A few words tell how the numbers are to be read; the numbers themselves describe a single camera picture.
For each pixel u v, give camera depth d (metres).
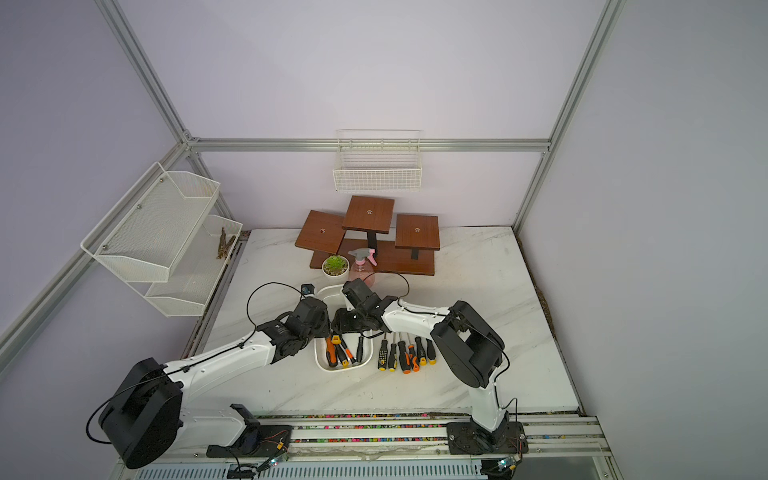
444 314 0.53
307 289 0.77
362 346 0.88
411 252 1.11
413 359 0.86
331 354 0.85
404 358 0.86
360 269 0.98
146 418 0.41
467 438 0.73
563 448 0.75
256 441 0.69
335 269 0.98
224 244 0.98
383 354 0.91
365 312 0.71
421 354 0.86
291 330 0.65
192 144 0.92
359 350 0.88
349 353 0.87
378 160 0.95
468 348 0.49
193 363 0.47
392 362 0.85
